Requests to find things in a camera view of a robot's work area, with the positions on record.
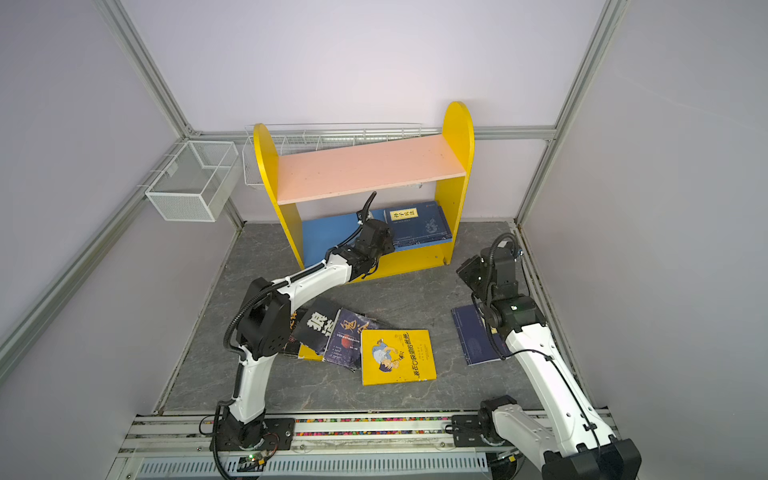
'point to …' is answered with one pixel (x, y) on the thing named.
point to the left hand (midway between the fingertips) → (390, 239)
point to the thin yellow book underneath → (309, 354)
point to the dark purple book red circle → (344, 348)
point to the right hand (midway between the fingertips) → (465, 262)
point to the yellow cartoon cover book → (397, 357)
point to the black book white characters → (315, 323)
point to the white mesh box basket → (195, 182)
